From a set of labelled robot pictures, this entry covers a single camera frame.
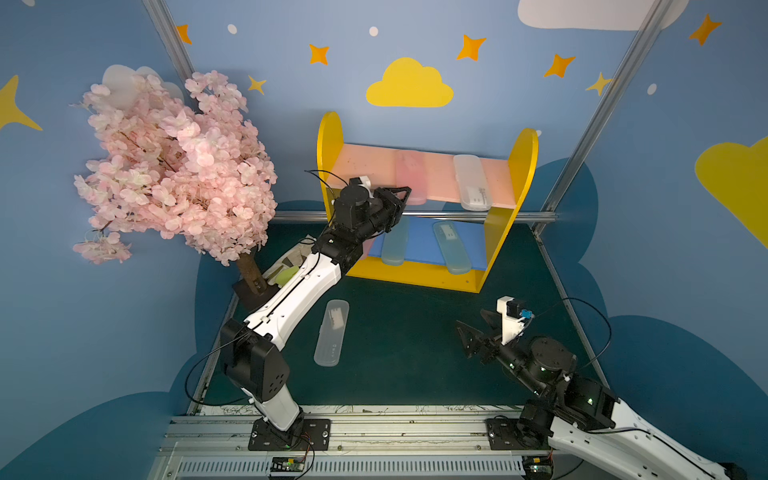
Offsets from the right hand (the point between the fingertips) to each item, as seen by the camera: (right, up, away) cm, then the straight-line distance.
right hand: (475, 314), depth 68 cm
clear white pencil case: (-38, -13, +23) cm, 46 cm away
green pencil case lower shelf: (-18, +18, +28) cm, 38 cm away
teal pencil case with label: (+1, +16, +28) cm, 32 cm away
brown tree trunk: (-63, +11, +22) cm, 68 cm away
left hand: (-14, +30, +1) cm, 34 cm away
